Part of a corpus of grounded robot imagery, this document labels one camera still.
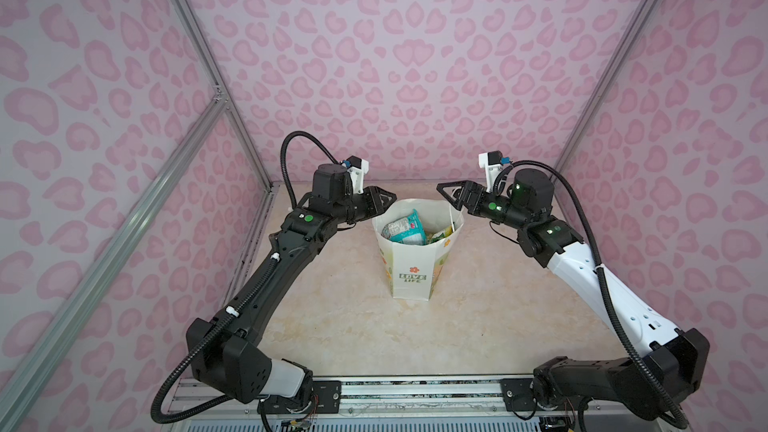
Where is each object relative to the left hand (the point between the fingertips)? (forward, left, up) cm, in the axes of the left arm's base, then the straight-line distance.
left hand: (396, 193), depth 72 cm
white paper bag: (-11, -4, -18) cm, 21 cm away
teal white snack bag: (0, -3, -16) cm, 16 cm away
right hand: (-2, -12, +3) cm, 12 cm away
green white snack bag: (-4, -11, -13) cm, 17 cm away
